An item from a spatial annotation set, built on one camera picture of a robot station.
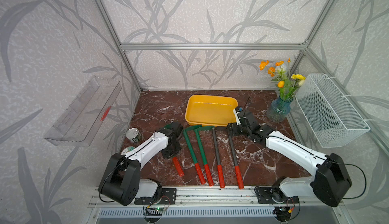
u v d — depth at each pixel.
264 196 0.73
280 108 0.94
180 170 0.81
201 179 0.78
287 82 0.87
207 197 0.75
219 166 0.82
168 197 0.72
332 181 0.40
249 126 0.62
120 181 0.41
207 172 0.80
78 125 0.63
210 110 1.11
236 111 0.76
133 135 0.90
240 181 0.77
